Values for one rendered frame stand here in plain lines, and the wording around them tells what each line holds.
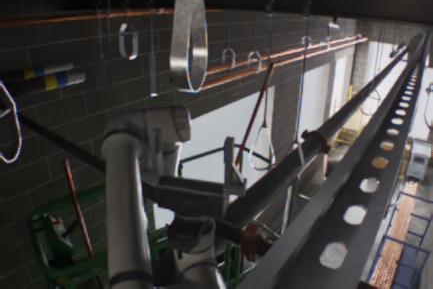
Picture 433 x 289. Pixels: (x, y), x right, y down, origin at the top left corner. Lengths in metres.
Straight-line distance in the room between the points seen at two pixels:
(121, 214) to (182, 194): 0.18
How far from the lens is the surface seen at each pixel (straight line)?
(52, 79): 1.57
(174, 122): 0.95
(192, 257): 0.66
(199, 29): 0.55
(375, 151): 0.37
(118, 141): 0.88
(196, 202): 0.59
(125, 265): 0.64
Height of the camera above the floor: 4.30
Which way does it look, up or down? 22 degrees down
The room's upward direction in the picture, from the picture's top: 1 degrees clockwise
